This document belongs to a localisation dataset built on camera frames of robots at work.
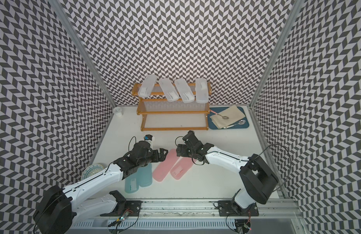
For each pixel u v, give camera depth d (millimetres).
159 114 1201
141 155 632
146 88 886
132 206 726
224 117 1107
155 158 722
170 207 739
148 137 747
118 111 1090
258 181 429
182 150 754
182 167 867
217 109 1118
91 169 811
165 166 867
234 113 1123
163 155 754
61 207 389
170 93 846
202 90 867
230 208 649
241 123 1037
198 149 627
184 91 864
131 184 802
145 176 829
